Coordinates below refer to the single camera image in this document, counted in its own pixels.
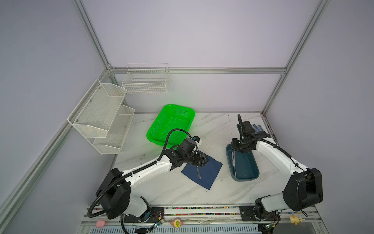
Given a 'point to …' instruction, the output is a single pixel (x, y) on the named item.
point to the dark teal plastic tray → (243, 166)
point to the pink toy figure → (100, 224)
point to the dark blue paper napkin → (208, 173)
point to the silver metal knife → (233, 158)
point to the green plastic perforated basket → (171, 117)
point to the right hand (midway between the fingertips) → (232, 146)
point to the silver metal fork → (198, 173)
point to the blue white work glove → (257, 129)
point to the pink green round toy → (177, 223)
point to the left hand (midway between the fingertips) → (202, 159)
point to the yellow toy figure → (295, 220)
